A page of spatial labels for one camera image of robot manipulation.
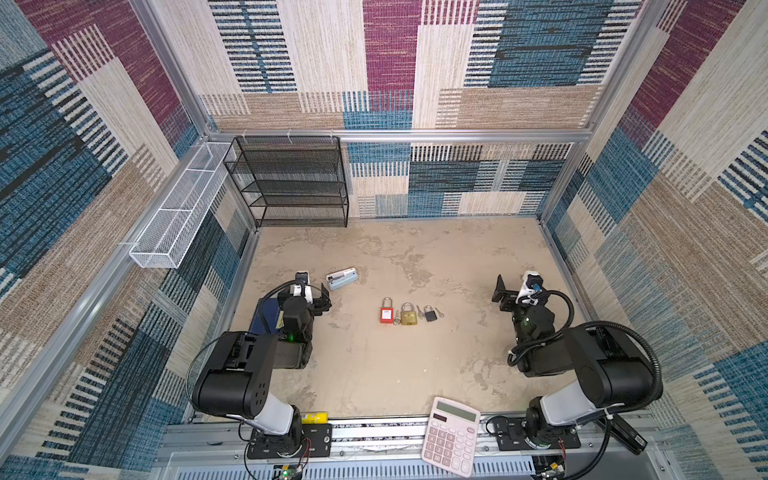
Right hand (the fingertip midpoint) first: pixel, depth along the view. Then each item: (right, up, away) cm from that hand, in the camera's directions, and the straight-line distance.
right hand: (515, 279), depth 89 cm
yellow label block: (-55, -33, -13) cm, 66 cm away
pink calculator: (-22, -36, -16) cm, 45 cm away
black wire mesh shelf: (-72, +34, +20) cm, 82 cm away
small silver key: (-34, -13, +5) cm, 37 cm away
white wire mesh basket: (-103, +13, +3) cm, 104 cm away
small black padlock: (-24, -11, +6) cm, 27 cm away
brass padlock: (-31, -12, +5) cm, 33 cm away
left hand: (-62, -1, +2) cm, 62 cm away
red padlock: (-38, -11, +5) cm, 39 cm away
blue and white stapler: (-53, -1, +13) cm, 55 cm away
